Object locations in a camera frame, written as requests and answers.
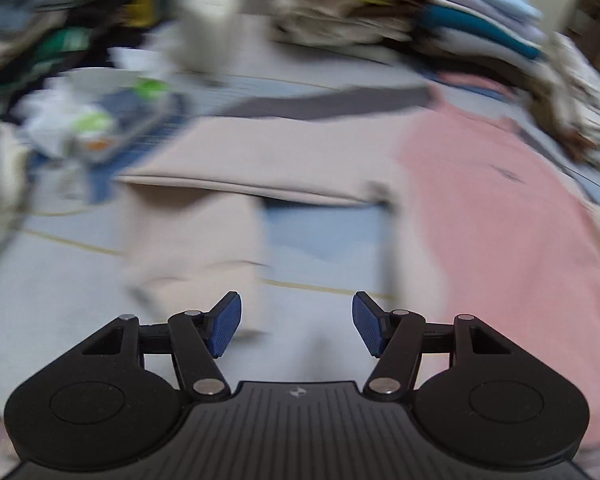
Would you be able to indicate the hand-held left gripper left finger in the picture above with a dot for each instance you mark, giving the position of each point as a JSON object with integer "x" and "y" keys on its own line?
{"x": 225, "y": 325}

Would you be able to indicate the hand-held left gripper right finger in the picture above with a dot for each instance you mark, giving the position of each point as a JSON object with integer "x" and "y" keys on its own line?
{"x": 370, "y": 325}

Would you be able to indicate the pink cream grey sweatshirt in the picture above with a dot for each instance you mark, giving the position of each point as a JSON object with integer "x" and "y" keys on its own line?
{"x": 480, "y": 210}

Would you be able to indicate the stack of folded clothes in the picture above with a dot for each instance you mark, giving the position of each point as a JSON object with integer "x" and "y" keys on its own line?
{"x": 460, "y": 20}

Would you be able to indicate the pile of mixed clothes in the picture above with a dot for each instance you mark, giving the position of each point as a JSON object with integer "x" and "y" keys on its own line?
{"x": 10, "y": 20}

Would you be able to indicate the blue tray with wrappers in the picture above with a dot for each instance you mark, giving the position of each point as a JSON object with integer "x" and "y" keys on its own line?
{"x": 120, "y": 110}

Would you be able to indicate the white plastic container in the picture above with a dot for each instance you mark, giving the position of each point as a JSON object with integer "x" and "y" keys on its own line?
{"x": 205, "y": 30}

